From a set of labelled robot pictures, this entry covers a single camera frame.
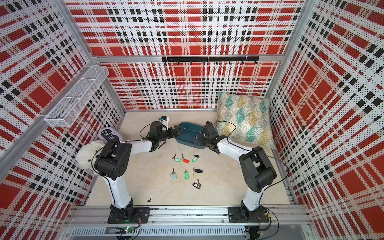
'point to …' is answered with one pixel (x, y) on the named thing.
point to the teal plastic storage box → (187, 135)
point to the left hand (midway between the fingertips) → (182, 128)
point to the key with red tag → (184, 160)
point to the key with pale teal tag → (173, 175)
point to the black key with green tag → (196, 157)
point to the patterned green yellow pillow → (245, 120)
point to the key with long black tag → (197, 185)
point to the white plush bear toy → (86, 155)
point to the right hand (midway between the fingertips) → (203, 139)
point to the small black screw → (149, 200)
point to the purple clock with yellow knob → (108, 133)
